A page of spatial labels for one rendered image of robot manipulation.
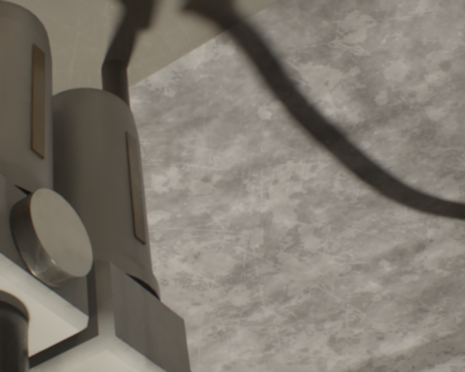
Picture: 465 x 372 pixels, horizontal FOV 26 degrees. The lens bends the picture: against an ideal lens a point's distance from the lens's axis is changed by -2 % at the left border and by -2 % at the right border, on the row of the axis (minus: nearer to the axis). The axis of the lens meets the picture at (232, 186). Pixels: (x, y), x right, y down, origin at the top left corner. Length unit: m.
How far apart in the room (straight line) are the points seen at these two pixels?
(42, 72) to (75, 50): 0.36
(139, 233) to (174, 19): 0.37
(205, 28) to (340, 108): 0.19
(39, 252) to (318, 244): 0.76
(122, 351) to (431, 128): 0.65
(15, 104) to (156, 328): 0.15
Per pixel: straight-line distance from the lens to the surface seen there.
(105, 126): 0.66
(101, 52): 0.97
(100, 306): 0.54
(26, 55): 0.61
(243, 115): 1.05
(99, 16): 0.94
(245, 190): 1.13
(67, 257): 0.50
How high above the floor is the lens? 0.76
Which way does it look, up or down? 43 degrees down
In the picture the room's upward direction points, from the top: 170 degrees clockwise
